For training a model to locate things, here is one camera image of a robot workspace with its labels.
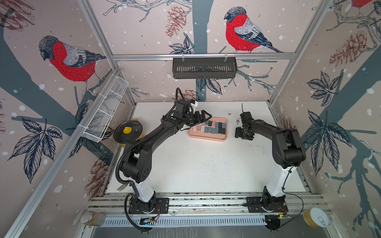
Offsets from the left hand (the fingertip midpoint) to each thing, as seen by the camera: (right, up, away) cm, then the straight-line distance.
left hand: (209, 116), depth 83 cm
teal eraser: (+8, -7, +24) cm, 26 cm away
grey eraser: (+4, -11, +20) cm, 23 cm away
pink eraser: (-8, -9, +21) cm, 24 cm away
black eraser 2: (+11, -11, +21) cm, 26 cm away
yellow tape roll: (+48, -47, -16) cm, 69 cm away
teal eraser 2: (+13, -7, +24) cm, 28 cm away
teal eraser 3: (+7, -11, +20) cm, 24 cm away
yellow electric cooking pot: (-49, -9, +5) cm, 50 cm away
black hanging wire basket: (-3, +35, +22) cm, 41 cm away
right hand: (+24, -13, +19) cm, 33 cm away
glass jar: (-53, -45, -20) cm, 72 cm away
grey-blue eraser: (+2, -10, +21) cm, 23 cm away
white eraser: (-5, -10, +21) cm, 23 cm away
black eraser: (+10, -7, +24) cm, 27 cm away
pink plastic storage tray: (-2, -14, +18) cm, 23 cm away
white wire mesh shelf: (-63, +7, +6) cm, 64 cm away
